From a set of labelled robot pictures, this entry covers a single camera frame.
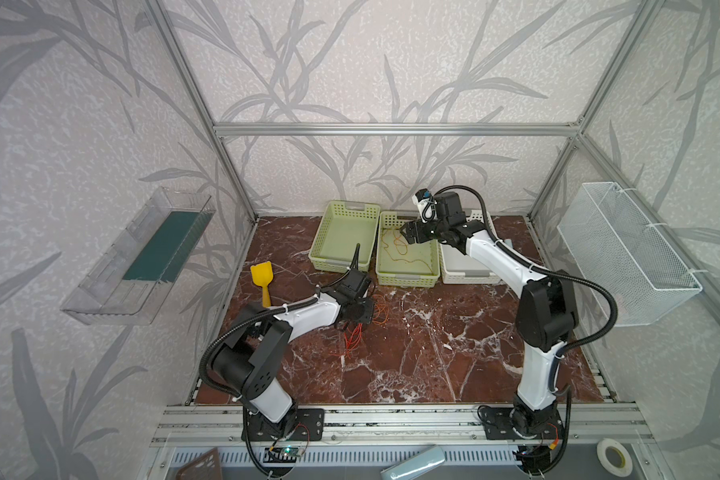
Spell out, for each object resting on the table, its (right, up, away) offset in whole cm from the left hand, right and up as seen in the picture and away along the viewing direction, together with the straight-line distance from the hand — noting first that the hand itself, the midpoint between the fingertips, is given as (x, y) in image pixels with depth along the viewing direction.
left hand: (372, 303), depth 92 cm
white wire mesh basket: (+56, +12, -31) cm, 65 cm away
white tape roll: (+55, -32, -23) cm, 67 cm away
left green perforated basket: (-11, +26, +23) cm, 37 cm away
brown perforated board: (-38, -33, -24) cm, 55 cm away
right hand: (+12, +27, +1) cm, 30 cm away
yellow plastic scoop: (-38, +8, +10) cm, 40 cm away
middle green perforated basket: (+9, +12, +12) cm, 19 cm away
